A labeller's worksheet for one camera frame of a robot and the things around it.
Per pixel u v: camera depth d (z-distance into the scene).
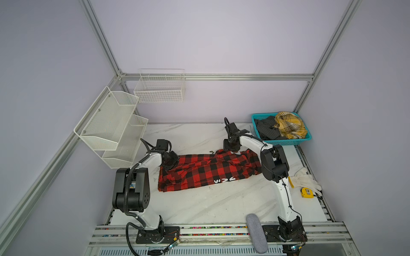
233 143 0.93
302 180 0.91
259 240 0.70
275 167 0.60
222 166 0.95
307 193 0.86
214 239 0.73
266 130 1.05
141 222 0.54
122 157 0.76
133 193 0.47
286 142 1.02
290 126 1.04
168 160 0.80
